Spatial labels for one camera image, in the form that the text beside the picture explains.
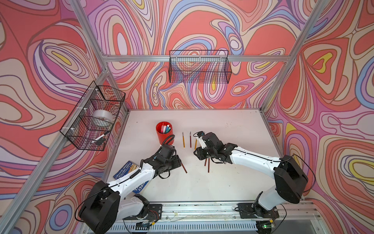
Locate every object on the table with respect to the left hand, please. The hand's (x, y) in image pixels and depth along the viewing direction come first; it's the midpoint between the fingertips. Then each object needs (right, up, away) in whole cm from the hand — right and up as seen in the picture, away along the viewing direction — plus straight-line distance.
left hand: (180, 163), depth 85 cm
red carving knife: (+16, -1, +6) cm, 17 cm away
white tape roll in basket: (-37, +27, -12) cm, 48 cm away
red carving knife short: (+2, -4, +3) cm, 6 cm away
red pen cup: (-11, +20, +10) cm, 25 cm away
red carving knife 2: (+17, -3, +4) cm, 18 cm away
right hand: (+10, +4, -1) cm, 11 cm away
